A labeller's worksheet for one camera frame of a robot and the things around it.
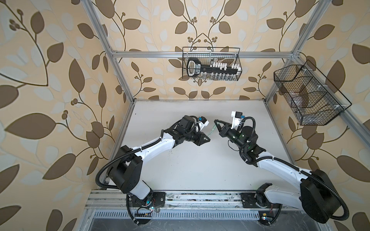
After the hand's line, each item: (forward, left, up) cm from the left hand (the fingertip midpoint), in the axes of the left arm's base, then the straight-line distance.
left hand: (206, 135), depth 79 cm
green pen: (+1, -2, +3) cm, 4 cm away
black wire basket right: (+12, -54, +17) cm, 58 cm away
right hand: (+4, -3, +6) cm, 8 cm away
